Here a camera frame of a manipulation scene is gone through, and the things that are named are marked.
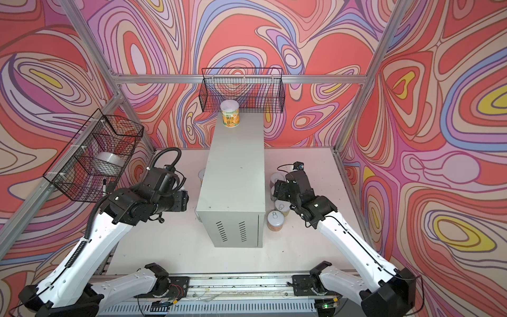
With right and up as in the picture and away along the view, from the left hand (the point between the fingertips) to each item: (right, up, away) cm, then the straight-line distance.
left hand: (181, 196), depth 70 cm
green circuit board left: (-9, -41, +2) cm, 42 cm away
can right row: (+39, -7, +19) cm, 44 cm away
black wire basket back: (+27, +51, +31) cm, 65 cm away
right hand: (+38, +1, +8) cm, 39 cm away
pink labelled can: (+35, -13, +15) cm, 40 cm away
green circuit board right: (+52, -40, +1) cm, 66 cm away
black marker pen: (-31, +3, +4) cm, 31 cm away
